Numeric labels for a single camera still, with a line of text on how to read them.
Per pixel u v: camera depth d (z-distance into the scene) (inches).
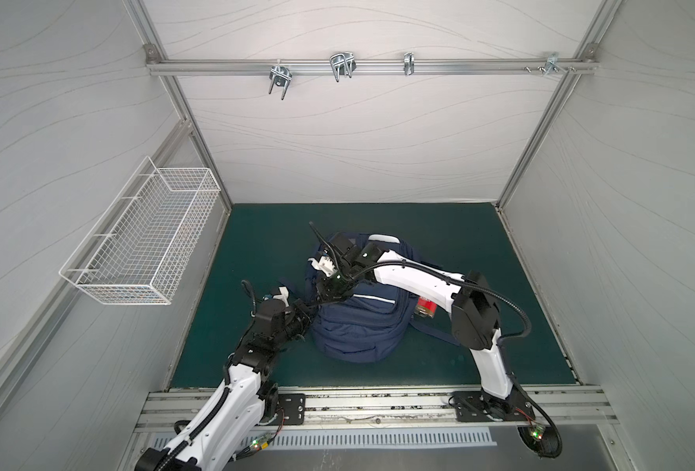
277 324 25.4
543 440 28.2
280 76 31.2
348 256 26.1
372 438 27.7
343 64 30.1
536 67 31.0
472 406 28.2
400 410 29.5
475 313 19.9
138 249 26.9
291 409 29.0
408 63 30.8
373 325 30.7
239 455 26.0
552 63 30.1
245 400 21.2
